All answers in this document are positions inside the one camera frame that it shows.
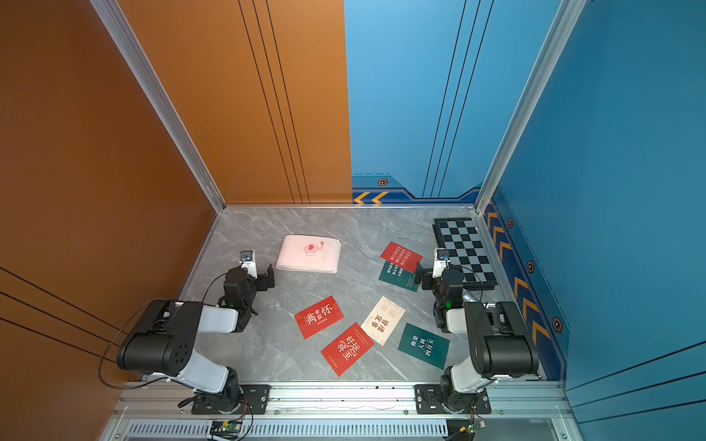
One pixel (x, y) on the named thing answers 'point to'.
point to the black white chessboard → (467, 251)
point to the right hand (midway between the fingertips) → (433, 262)
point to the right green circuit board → (472, 427)
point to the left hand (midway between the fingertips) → (258, 261)
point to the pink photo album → (309, 254)
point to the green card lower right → (424, 345)
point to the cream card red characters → (382, 321)
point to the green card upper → (397, 276)
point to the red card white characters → (318, 317)
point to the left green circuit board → (227, 429)
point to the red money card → (402, 256)
